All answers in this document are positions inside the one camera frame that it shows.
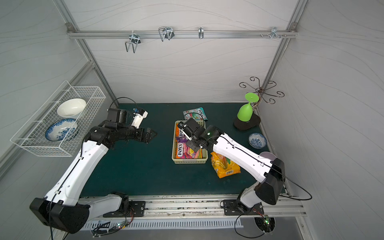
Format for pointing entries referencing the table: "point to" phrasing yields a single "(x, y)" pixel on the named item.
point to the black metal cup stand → (244, 125)
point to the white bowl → (71, 107)
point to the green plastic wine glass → (245, 112)
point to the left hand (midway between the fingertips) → (149, 131)
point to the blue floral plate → (61, 129)
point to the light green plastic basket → (186, 160)
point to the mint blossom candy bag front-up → (198, 113)
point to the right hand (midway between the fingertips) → (195, 136)
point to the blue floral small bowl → (257, 140)
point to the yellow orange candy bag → (223, 166)
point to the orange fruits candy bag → (177, 130)
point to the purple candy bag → (182, 139)
